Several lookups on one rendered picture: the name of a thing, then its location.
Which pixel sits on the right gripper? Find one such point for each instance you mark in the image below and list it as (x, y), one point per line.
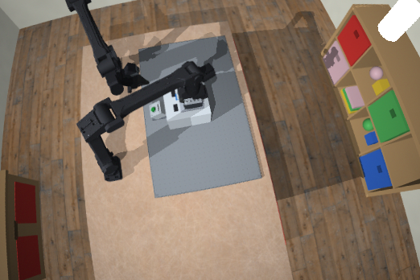
(201, 92)

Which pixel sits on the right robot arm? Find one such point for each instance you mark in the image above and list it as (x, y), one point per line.
(100, 119)

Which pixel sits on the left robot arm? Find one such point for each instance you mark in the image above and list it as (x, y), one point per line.
(108, 66)

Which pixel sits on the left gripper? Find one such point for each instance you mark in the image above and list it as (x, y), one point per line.
(137, 79)

